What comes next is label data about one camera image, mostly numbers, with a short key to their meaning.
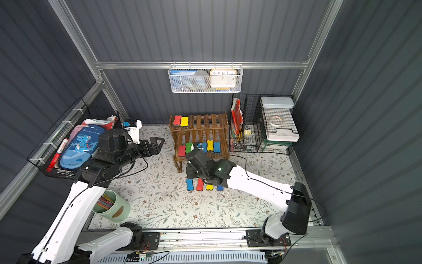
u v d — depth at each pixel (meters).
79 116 0.77
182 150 0.89
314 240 0.74
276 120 0.96
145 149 0.57
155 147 0.59
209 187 0.89
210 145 0.86
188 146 0.88
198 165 0.54
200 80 0.90
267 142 0.98
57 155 0.64
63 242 0.37
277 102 1.04
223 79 0.88
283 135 0.91
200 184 0.91
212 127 0.83
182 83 0.86
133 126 0.56
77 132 0.70
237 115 1.16
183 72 0.86
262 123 1.05
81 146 0.64
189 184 0.91
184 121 0.83
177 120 0.84
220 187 0.89
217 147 0.88
